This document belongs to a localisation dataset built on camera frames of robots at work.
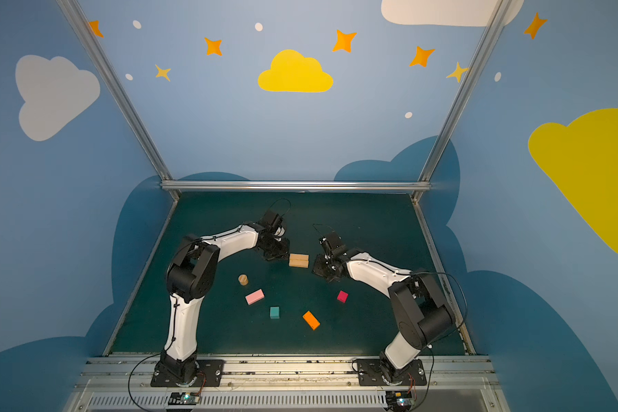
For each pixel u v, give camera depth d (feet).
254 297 2.92
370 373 2.45
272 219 2.77
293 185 2.93
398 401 2.35
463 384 2.45
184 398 2.31
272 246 2.87
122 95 2.82
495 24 2.35
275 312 2.76
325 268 2.64
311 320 2.76
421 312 1.51
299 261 3.23
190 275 1.82
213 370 2.45
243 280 2.98
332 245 2.40
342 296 2.95
